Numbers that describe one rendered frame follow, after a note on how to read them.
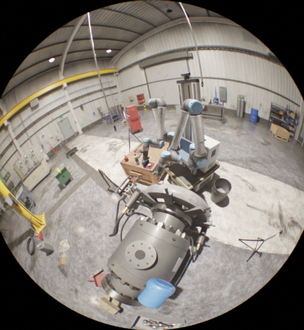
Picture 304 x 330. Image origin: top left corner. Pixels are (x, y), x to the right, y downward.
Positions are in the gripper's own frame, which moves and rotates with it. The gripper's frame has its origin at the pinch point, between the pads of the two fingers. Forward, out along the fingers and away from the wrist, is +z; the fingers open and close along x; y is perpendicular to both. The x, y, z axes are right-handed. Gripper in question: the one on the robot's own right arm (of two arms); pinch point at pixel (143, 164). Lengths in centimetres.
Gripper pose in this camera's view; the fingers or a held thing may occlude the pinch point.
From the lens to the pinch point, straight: 149.6
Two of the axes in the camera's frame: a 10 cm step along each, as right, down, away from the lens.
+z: -0.9, 9.3, 3.5
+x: -5.7, -3.4, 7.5
